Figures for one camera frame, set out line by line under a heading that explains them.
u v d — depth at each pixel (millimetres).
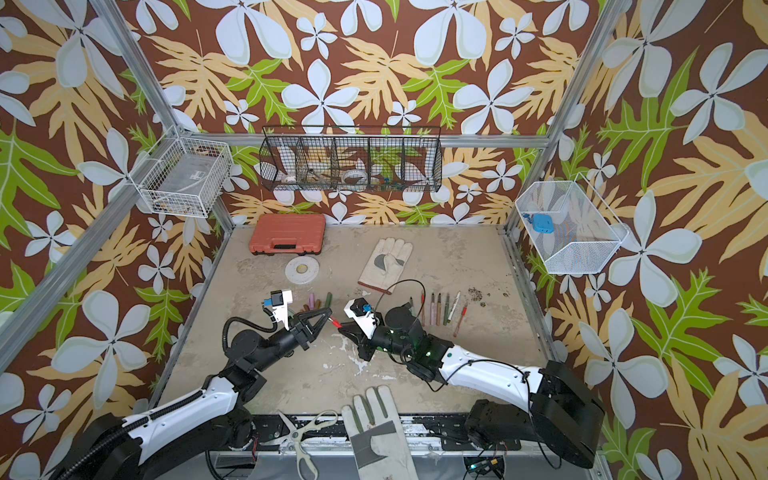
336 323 719
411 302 984
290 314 664
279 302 661
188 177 862
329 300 985
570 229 839
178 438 506
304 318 675
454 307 970
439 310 961
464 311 965
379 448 717
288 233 1126
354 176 985
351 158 978
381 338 647
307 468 692
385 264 1076
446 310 960
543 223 864
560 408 413
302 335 652
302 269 1078
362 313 624
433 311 957
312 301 984
